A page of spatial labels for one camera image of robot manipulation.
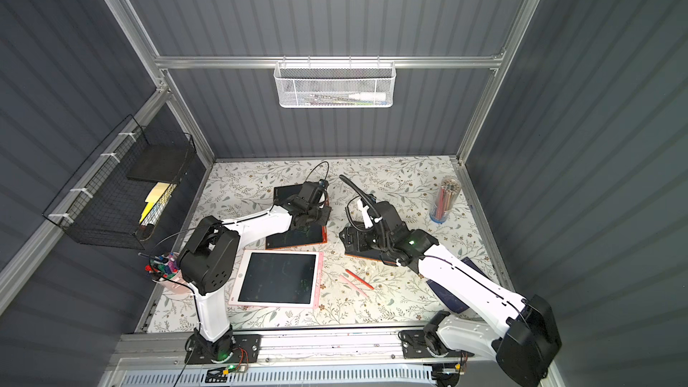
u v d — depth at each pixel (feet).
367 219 2.27
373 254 3.02
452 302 2.63
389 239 1.88
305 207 2.47
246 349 2.38
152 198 2.39
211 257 1.64
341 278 2.85
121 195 2.40
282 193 3.60
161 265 2.48
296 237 3.10
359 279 2.84
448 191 2.84
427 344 2.19
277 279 2.83
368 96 3.04
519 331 1.28
